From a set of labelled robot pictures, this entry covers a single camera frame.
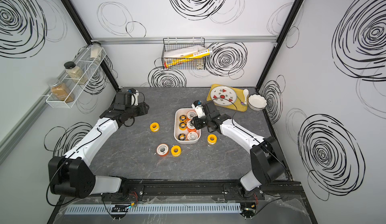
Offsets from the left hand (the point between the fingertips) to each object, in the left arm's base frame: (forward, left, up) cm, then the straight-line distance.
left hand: (145, 106), depth 84 cm
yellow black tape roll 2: (-2, -21, -18) cm, 27 cm away
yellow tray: (+21, -62, -21) cm, 68 cm away
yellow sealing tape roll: (-4, -3, -19) cm, 20 cm away
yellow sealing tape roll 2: (-18, -18, -18) cm, 31 cm away
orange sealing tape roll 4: (-18, -10, -18) cm, 27 cm away
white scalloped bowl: (+19, -74, -16) cm, 78 cm away
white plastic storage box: (-5, -22, -19) cm, 29 cm away
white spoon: (+29, -68, -16) cm, 76 cm away
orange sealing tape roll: (+6, -26, -14) cm, 31 cm away
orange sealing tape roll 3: (-9, -27, -18) cm, 34 cm away
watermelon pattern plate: (+26, -50, -18) cm, 59 cm away
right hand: (-6, -28, -5) cm, 29 cm away
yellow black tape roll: (+4, -20, -18) cm, 28 cm away
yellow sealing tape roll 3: (-12, -40, -19) cm, 45 cm away
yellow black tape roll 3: (-9, -21, -19) cm, 29 cm away
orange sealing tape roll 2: (-4, -26, -15) cm, 30 cm away
